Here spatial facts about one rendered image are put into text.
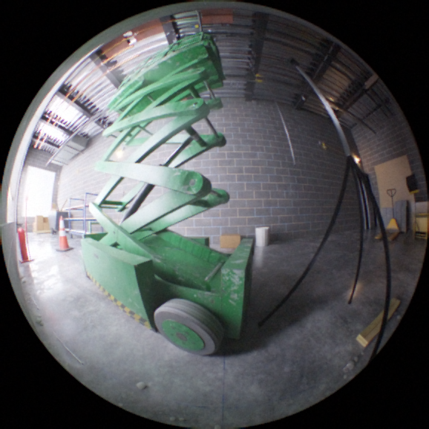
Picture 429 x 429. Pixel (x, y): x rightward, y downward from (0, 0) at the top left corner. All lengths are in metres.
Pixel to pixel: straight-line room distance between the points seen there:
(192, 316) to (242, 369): 0.36
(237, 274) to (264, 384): 0.51
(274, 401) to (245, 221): 2.96
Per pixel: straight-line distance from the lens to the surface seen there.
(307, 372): 0.73
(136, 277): 0.57
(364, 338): 0.90
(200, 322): 0.49
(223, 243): 2.61
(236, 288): 0.47
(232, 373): 0.68
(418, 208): 4.95
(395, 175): 6.63
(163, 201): 0.68
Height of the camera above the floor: 0.63
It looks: 1 degrees up
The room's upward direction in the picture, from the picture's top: 2 degrees counter-clockwise
